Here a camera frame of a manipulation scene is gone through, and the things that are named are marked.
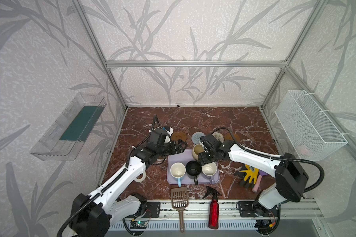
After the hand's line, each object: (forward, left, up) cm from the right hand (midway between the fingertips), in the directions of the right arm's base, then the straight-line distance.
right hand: (202, 154), depth 85 cm
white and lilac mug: (-7, -5, -7) cm, 11 cm away
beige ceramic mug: (+3, +3, +1) cm, 4 cm away
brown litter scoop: (-21, +13, -8) cm, 26 cm away
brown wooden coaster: (+18, +16, -7) cm, 25 cm away
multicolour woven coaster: (+17, -13, -7) cm, 23 cm away
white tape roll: (-11, +34, -7) cm, 37 cm away
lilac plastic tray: (+2, +11, -5) cm, 12 cm away
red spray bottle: (-27, -4, -5) cm, 27 cm away
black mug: (-7, +5, -6) cm, 10 cm away
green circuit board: (-33, +33, -9) cm, 47 cm away
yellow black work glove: (-11, -24, -3) cm, 27 cm away
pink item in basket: (-4, -49, +13) cm, 51 cm away
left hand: (+1, +10, +12) cm, 16 cm away
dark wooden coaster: (+17, -20, -8) cm, 27 cm away
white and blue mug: (-7, +14, -4) cm, 17 cm away
